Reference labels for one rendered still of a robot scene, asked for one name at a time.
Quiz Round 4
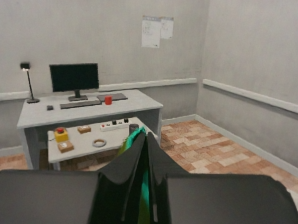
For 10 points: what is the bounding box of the green striped pillowcase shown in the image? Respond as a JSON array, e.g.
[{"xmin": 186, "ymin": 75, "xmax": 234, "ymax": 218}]
[{"xmin": 119, "ymin": 125, "xmax": 150, "ymax": 224}]

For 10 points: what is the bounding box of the cream pillow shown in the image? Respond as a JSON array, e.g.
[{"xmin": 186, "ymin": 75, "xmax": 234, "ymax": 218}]
[{"xmin": 287, "ymin": 189, "xmax": 298, "ymax": 209}]

